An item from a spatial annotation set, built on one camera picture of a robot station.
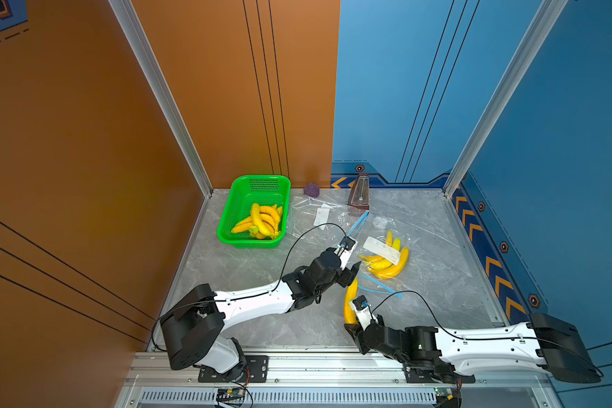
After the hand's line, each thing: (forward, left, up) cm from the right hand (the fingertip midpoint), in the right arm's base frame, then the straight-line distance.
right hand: (348, 327), depth 77 cm
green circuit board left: (-16, +34, -5) cm, 38 cm away
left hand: (+18, -2, +13) cm, 22 cm away
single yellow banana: (+36, +32, +7) cm, 49 cm away
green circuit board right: (-15, -27, -8) cm, 32 cm away
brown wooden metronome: (+50, -8, +8) cm, 51 cm away
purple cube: (+60, +12, +1) cm, 61 cm away
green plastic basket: (+60, +34, 0) cm, 69 cm away
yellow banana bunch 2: (+21, -15, -1) cm, 26 cm away
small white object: (+41, -16, -1) cm, 45 cm away
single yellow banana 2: (+2, 0, +5) cm, 5 cm away
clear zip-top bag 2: (+24, -19, +2) cm, 30 cm away
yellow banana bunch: (+42, +29, +3) cm, 51 cm away
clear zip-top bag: (+42, +10, -1) cm, 43 cm away
